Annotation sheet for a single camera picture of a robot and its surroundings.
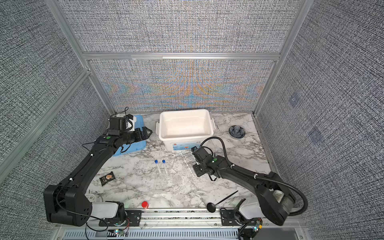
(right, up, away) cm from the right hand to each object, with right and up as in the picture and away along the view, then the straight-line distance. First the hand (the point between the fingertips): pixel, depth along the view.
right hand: (198, 166), depth 86 cm
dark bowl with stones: (+28, +19, +20) cm, 39 cm away
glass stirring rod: (-7, -1, +6) cm, 9 cm away
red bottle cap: (-28, -17, -10) cm, 34 cm away
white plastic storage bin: (-10, +21, +22) cm, 32 cm away
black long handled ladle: (+6, -19, -9) cm, 22 cm away
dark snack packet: (-50, -6, -4) cm, 51 cm away
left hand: (-29, +19, -3) cm, 35 cm away
